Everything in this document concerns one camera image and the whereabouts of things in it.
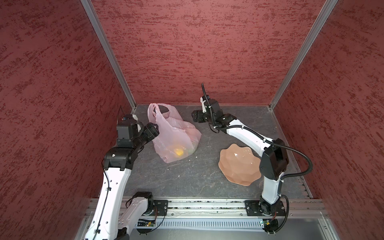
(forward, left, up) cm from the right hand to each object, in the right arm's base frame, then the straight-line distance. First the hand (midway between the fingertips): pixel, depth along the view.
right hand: (196, 115), depth 86 cm
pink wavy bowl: (-20, -28, -27) cm, 43 cm away
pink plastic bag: (-12, +11, -6) cm, 17 cm away
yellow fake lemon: (-15, +11, -15) cm, 24 cm away
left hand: (-16, +22, +6) cm, 28 cm away
